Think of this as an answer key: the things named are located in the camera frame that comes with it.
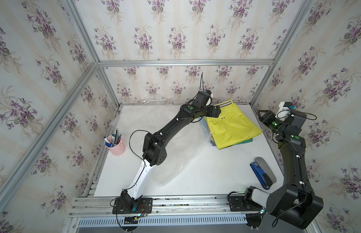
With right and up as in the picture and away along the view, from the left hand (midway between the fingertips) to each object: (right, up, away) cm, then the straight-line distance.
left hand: (214, 110), depth 87 cm
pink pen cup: (-61, -21, +1) cm, 65 cm away
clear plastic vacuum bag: (-16, -27, -3) cm, 32 cm away
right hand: (+25, -2, -11) cm, 27 cm away
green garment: (+19, -18, -5) cm, 27 cm away
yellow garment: (+11, -10, 0) cm, 15 cm away
